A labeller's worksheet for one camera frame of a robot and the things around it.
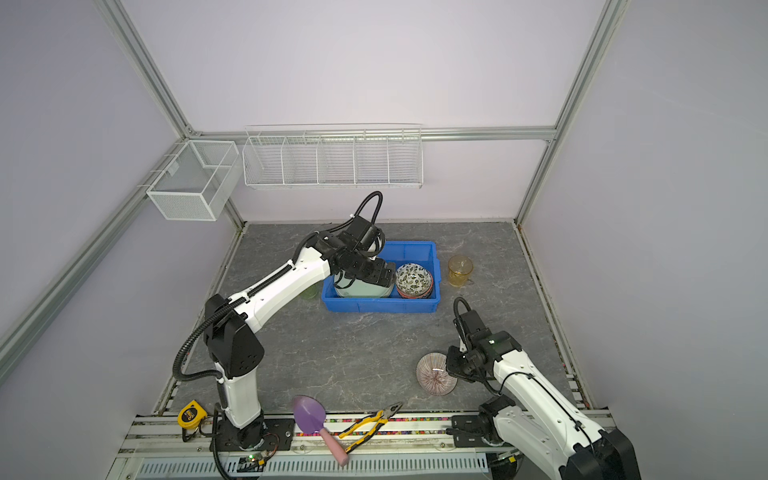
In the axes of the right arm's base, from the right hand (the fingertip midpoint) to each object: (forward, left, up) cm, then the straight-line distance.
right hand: (453, 371), depth 80 cm
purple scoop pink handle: (-10, +38, -4) cm, 40 cm away
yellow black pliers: (-10, +19, -2) cm, 22 cm away
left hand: (+20, +19, +15) cm, 32 cm away
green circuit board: (-20, +51, -5) cm, 55 cm away
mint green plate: (+13, +25, +22) cm, 36 cm away
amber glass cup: (+35, -6, -1) cm, 35 cm away
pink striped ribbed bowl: (0, +6, -3) cm, 6 cm away
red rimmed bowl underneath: (+20, +9, +6) cm, 23 cm away
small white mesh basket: (+54, +82, +23) cm, 101 cm away
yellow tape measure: (-11, +68, -1) cm, 69 cm away
